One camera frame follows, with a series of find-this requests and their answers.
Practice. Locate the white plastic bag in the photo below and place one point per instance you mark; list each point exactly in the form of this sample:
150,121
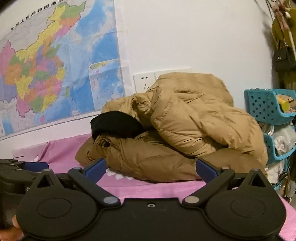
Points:
283,141

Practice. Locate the colourful wall map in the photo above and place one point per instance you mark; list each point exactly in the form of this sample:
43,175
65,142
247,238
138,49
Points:
57,64

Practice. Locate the person's left hand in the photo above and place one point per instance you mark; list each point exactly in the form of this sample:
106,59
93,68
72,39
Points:
15,226

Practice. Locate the hanging plush toy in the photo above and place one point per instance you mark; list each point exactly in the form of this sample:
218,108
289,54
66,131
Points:
279,14

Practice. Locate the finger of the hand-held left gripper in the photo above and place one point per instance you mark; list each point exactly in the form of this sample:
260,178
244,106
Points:
35,166

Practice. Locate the blue plastic basket rack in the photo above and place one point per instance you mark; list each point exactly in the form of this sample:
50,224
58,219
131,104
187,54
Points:
261,104

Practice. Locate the olive hanging garment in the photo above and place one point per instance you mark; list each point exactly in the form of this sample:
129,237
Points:
281,30

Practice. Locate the tan down jacket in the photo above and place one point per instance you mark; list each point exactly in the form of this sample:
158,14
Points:
185,111

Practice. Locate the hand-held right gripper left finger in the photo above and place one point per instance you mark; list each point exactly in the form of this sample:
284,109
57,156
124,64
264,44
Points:
96,168

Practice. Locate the black handbag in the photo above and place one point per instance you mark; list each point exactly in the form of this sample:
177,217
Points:
283,58

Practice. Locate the yellow item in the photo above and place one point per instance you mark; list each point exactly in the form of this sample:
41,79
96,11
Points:
283,104

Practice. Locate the pink printed bed sheet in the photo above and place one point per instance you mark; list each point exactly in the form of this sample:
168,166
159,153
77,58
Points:
150,188

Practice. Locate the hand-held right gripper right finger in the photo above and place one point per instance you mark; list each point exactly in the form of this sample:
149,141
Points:
205,169

